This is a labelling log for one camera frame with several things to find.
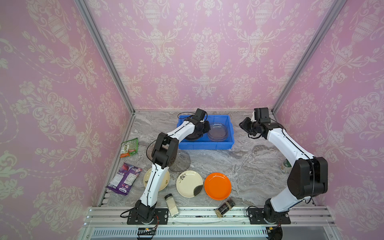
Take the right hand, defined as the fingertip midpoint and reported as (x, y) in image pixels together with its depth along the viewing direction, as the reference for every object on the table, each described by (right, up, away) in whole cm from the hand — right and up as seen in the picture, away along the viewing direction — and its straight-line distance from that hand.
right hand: (241, 124), depth 90 cm
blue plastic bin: (-22, -12, +1) cm, 25 cm away
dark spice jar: (-13, -42, -15) cm, 46 cm away
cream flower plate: (-45, -33, -6) cm, 56 cm away
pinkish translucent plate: (-12, -6, +13) cm, 18 cm away
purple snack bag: (-68, -31, -6) cm, 75 cm away
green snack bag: (-72, -16, +8) cm, 74 cm away
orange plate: (-15, -35, -6) cm, 39 cm away
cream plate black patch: (-31, -35, -2) cm, 47 cm away
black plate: (-26, -7, +7) cm, 28 cm away
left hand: (-17, -4, +12) cm, 22 cm away
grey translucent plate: (-37, -24, +4) cm, 44 cm away
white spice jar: (-40, -41, -14) cm, 59 cm away
